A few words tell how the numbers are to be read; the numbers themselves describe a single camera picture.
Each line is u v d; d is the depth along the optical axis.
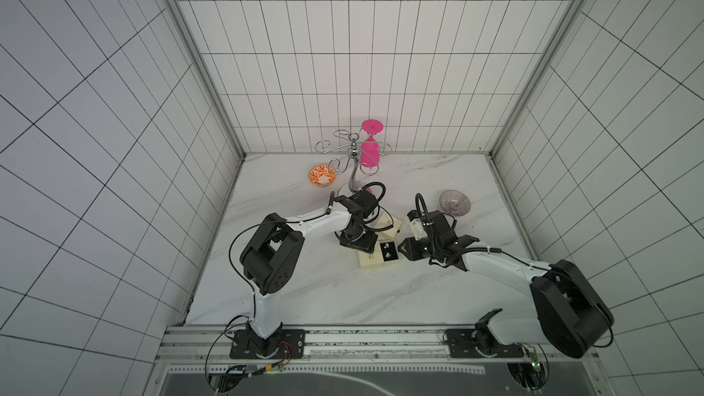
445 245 0.67
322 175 1.10
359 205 0.67
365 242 0.79
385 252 0.88
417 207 0.78
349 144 0.81
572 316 0.42
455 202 1.01
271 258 0.48
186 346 0.74
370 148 0.95
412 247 0.77
